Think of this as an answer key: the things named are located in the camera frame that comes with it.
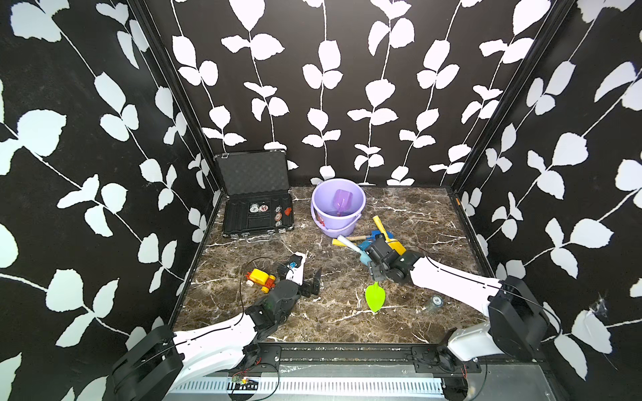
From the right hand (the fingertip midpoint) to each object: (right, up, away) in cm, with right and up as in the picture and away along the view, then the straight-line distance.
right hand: (378, 262), depth 88 cm
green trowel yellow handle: (-1, -11, -2) cm, 12 cm away
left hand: (-24, +2, -6) cm, 25 cm away
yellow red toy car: (-40, -6, -2) cm, 41 cm away
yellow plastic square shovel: (+9, +5, +14) cm, 17 cm away
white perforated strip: (-22, -32, -17) cm, 42 cm away
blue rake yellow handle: (-14, +6, +11) cm, 19 cm away
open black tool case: (-50, +23, +24) cm, 60 cm away
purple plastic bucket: (-20, +17, +1) cm, 26 cm away
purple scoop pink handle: (-12, +23, +16) cm, 31 cm away
